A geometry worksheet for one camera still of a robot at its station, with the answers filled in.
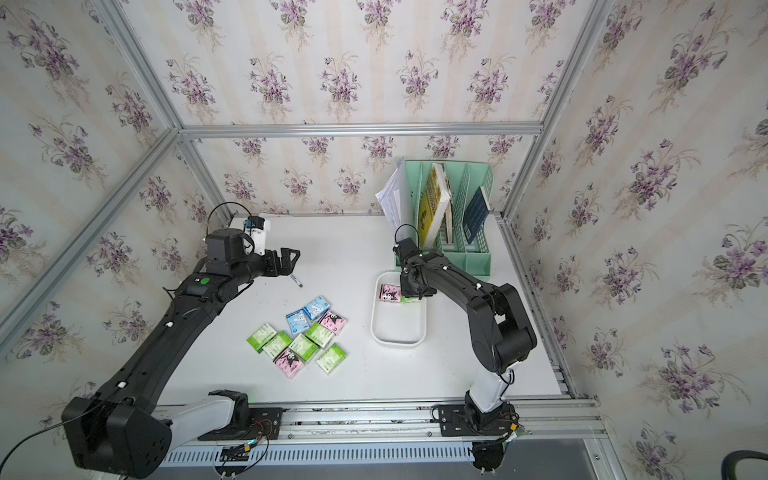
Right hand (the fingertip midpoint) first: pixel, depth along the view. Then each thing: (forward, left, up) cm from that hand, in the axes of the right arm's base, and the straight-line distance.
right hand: (418, 290), depth 92 cm
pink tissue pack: (-10, +26, -3) cm, 28 cm away
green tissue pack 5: (-18, +33, -3) cm, 38 cm away
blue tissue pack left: (-10, +37, -2) cm, 38 cm away
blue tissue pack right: (-6, +32, -2) cm, 32 cm away
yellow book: (+22, -5, +17) cm, 28 cm away
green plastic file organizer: (+35, -16, +16) cm, 42 cm away
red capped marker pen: (+6, +41, -5) cm, 42 cm away
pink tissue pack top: (0, +8, -2) cm, 9 cm away
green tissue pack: (-2, +5, -2) cm, 6 cm away
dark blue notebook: (+28, -22, +6) cm, 36 cm away
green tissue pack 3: (-14, +46, -2) cm, 48 cm away
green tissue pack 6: (-20, +25, -3) cm, 32 cm away
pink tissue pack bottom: (-22, +36, -2) cm, 42 cm away
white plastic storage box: (-10, +7, -4) cm, 13 cm away
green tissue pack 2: (-14, +29, -3) cm, 33 cm away
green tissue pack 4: (-17, +41, -3) cm, 44 cm away
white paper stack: (+20, +8, +21) cm, 30 cm away
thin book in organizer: (+24, -11, +7) cm, 27 cm away
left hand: (0, +36, +19) cm, 41 cm away
